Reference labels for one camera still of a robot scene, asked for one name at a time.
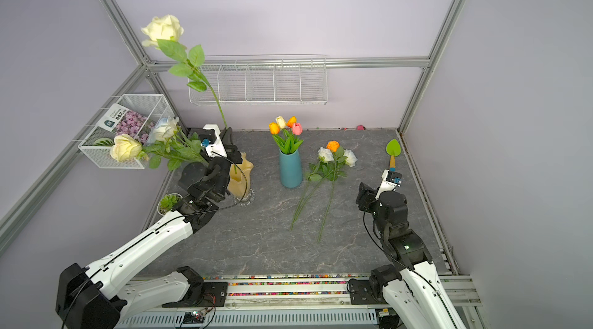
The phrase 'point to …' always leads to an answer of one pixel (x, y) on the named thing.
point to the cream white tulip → (281, 121)
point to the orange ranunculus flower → (332, 147)
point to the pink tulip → (297, 129)
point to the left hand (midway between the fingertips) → (230, 128)
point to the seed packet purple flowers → (120, 120)
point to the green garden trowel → (393, 149)
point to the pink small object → (360, 127)
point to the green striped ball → (103, 141)
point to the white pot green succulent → (167, 201)
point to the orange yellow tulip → (291, 121)
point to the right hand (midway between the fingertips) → (368, 184)
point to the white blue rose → (167, 139)
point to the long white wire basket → (263, 80)
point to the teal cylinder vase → (290, 169)
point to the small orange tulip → (274, 128)
